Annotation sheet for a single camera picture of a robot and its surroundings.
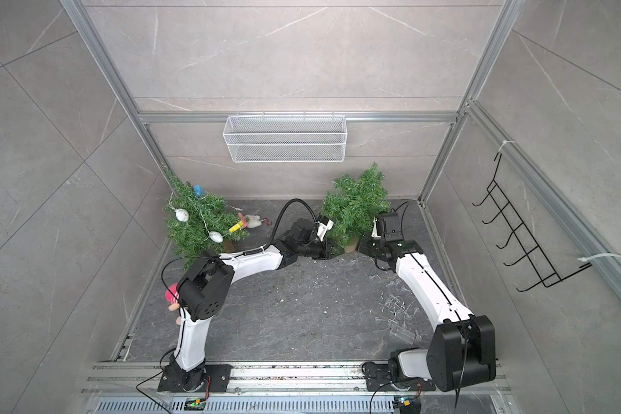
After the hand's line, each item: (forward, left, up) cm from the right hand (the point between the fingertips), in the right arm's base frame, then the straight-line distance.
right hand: (363, 242), depth 85 cm
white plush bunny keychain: (+20, +42, -12) cm, 48 cm away
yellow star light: (+5, +43, +3) cm, 43 cm away
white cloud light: (0, +55, +16) cm, 57 cm away
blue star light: (+10, +53, +16) cm, 56 cm away
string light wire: (+1, +50, +12) cm, 52 cm away
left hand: (-2, +5, -2) cm, 5 cm away
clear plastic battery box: (-25, -11, -15) cm, 32 cm away
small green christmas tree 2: (+6, +4, +12) cm, 14 cm away
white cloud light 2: (-2, +47, +7) cm, 48 cm away
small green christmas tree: (+1, +52, +10) cm, 53 cm away
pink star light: (+11, +43, -1) cm, 44 cm away
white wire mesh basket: (+41, +28, +14) cm, 51 cm away
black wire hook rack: (-18, -40, +14) cm, 46 cm away
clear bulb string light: (-17, -10, -15) cm, 25 cm away
